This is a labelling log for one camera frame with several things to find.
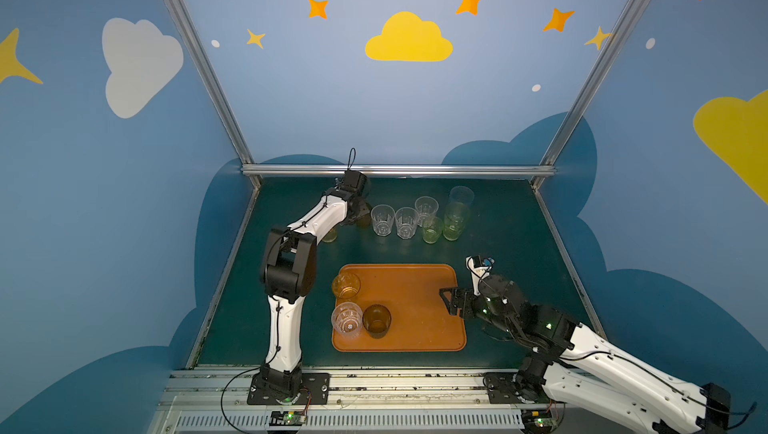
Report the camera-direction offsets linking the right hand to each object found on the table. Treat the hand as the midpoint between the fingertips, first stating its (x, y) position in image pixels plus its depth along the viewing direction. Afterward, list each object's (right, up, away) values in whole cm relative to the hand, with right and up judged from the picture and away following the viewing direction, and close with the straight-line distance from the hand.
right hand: (454, 287), depth 75 cm
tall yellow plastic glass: (-37, +11, +27) cm, 47 cm away
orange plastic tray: (-8, -12, +11) cm, 18 cm away
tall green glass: (+7, +16, +29) cm, 34 cm away
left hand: (-26, +19, +26) cm, 42 cm away
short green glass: (-1, +13, +30) cm, 33 cm away
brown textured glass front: (-20, -12, +8) cm, 25 cm away
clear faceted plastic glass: (-29, -12, +9) cm, 32 cm away
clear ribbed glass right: (-3, +21, +33) cm, 39 cm away
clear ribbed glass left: (-19, +16, +31) cm, 40 cm away
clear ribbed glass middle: (-11, +16, +29) cm, 35 cm away
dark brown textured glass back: (-25, +16, +29) cm, 42 cm away
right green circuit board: (+19, -31, -4) cm, 37 cm away
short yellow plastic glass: (-30, -3, +15) cm, 34 cm away
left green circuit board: (-41, -30, -5) cm, 51 cm away
